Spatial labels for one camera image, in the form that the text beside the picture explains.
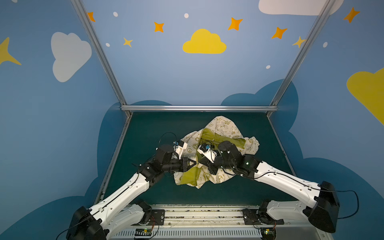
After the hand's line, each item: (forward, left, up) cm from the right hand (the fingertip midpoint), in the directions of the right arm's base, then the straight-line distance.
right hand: (202, 158), depth 74 cm
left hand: (-2, +3, -1) cm, 4 cm away
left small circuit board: (-31, +28, -22) cm, 47 cm away
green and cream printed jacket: (-4, +4, -2) cm, 6 cm away
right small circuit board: (-28, -34, -23) cm, 50 cm away
